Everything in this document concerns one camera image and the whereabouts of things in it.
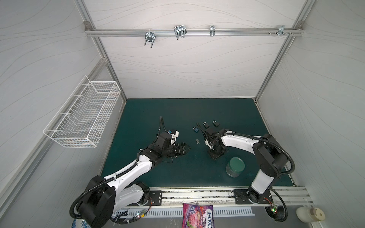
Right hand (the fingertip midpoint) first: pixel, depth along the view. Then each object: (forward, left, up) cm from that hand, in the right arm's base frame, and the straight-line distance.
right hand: (216, 152), depth 90 cm
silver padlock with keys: (+23, -2, 0) cm, 23 cm away
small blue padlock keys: (+7, +12, 0) cm, 14 cm away
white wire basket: (-1, +70, +32) cm, 77 cm away
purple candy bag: (-34, +13, +2) cm, 37 cm away
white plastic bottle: (-31, -38, +6) cm, 49 cm away
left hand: (-3, +18, +12) cm, 21 cm away
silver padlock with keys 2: (+21, +6, 0) cm, 22 cm away
